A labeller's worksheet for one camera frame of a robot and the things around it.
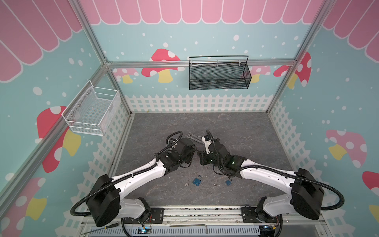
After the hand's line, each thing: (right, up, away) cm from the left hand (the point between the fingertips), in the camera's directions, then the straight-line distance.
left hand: (197, 148), depth 81 cm
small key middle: (+10, -22, +4) cm, 24 cm away
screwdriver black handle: (-44, -37, -10) cm, 58 cm away
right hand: (-1, -2, -1) cm, 3 cm away
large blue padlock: (0, -20, +4) cm, 20 cm away
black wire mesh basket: (+15, +45, +13) cm, 49 cm away
